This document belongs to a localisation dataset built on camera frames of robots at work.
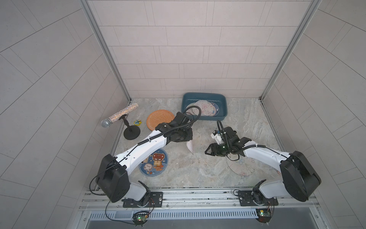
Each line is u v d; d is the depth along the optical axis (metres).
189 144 0.76
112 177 0.39
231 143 0.66
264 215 0.68
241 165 0.82
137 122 0.99
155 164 0.83
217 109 1.09
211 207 0.69
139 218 0.64
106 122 0.74
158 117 1.05
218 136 0.79
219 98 1.09
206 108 1.08
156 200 0.71
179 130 0.59
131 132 0.95
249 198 0.71
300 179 0.41
